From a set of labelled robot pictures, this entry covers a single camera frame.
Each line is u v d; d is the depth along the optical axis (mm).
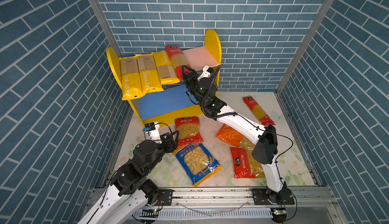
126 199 461
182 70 675
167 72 707
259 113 1050
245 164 804
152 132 578
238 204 732
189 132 932
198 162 824
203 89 557
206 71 668
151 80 675
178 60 765
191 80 642
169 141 592
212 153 889
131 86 640
